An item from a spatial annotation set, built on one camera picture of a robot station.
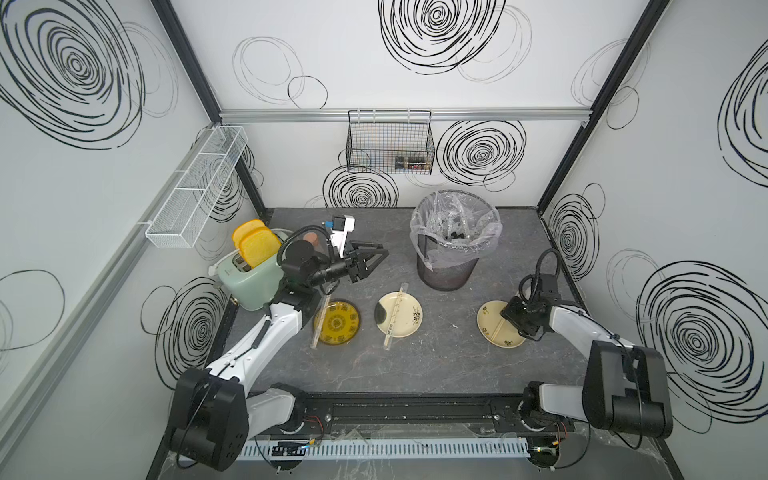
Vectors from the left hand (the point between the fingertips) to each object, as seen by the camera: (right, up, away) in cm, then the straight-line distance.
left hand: (383, 253), depth 69 cm
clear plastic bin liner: (+22, +7, +25) cm, 34 cm away
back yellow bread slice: (-40, +6, +15) cm, 43 cm away
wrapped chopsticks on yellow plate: (-19, -20, +20) cm, 34 cm away
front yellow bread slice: (-34, +1, +12) cm, 36 cm away
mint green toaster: (-36, -11, +14) cm, 40 cm away
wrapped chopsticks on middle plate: (+6, -14, +27) cm, 31 cm away
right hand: (+38, -20, +21) cm, 48 cm away
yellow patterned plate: (-13, -22, +21) cm, 33 cm away
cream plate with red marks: (+33, -24, +19) cm, 45 cm away
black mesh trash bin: (+18, -9, +22) cm, 30 cm away
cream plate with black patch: (+8, -20, +22) cm, 31 cm away
